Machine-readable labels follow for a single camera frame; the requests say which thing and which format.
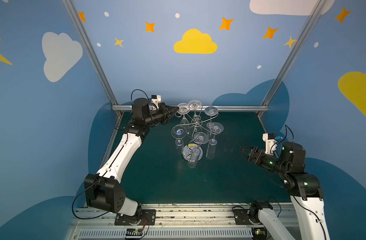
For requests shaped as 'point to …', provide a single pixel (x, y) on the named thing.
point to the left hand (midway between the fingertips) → (178, 106)
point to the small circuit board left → (134, 232)
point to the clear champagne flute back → (195, 104)
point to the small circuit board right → (259, 233)
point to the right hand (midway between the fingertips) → (246, 149)
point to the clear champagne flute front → (199, 138)
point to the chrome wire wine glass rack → (194, 126)
